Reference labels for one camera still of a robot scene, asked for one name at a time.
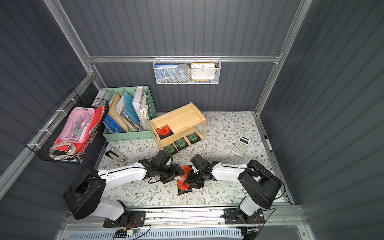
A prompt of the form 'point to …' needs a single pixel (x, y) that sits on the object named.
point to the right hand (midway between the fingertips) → (187, 183)
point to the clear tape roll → (62, 157)
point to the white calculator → (241, 146)
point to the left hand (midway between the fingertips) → (180, 175)
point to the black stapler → (115, 154)
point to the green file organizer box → (132, 112)
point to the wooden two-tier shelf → (177, 122)
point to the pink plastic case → (76, 128)
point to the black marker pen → (268, 142)
